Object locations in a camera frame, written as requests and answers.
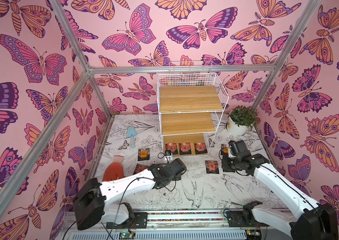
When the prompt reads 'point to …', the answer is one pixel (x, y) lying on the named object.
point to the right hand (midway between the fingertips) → (221, 162)
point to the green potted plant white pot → (240, 118)
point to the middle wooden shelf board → (181, 123)
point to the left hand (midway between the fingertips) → (176, 170)
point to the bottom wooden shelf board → (192, 138)
